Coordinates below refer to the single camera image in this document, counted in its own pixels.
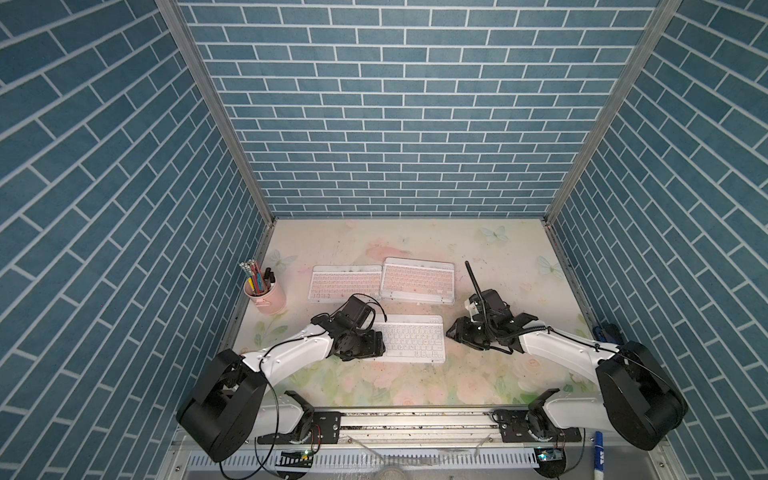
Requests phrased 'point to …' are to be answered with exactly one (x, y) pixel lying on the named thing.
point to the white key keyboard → (411, 338)
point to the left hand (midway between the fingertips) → (382, 352)
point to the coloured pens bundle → (259, 283)
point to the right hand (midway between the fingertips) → (452, 336)
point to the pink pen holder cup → (271, 300)
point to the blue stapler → (608, 333)
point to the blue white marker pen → (599, 450)
